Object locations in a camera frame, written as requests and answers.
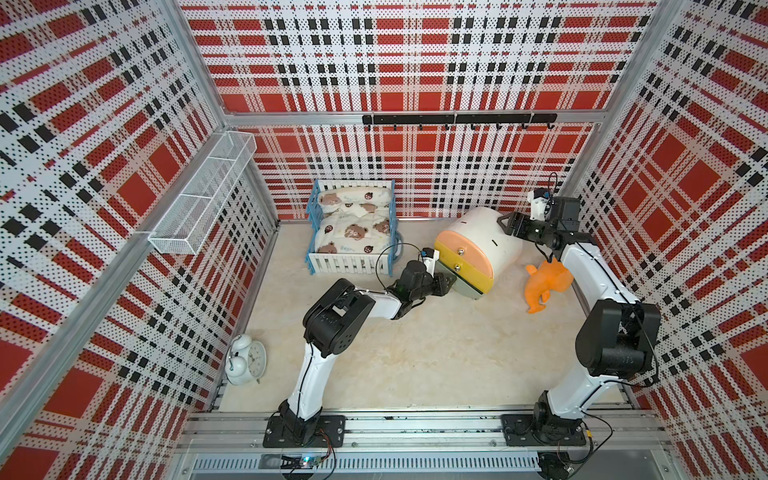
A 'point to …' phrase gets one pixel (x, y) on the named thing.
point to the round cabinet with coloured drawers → (476, 248)
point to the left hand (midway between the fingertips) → (458, 276)
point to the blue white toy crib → (352, 263)
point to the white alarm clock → (246, 361)
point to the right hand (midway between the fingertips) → (509, 219)
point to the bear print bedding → (353, 221)
